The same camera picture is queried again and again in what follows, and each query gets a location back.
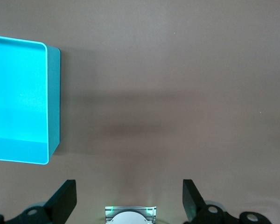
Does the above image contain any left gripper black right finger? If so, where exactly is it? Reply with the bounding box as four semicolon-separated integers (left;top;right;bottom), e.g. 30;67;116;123
182;179;270;224

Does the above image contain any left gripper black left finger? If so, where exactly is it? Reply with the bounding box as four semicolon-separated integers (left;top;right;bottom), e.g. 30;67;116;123
0;179;77;224

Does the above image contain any teal plastic storage bin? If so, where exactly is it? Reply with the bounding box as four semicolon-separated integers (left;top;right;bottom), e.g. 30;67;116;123
0;35;61;165

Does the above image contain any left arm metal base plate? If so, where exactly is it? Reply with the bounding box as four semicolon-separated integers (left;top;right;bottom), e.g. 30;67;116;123
105;206;157;224

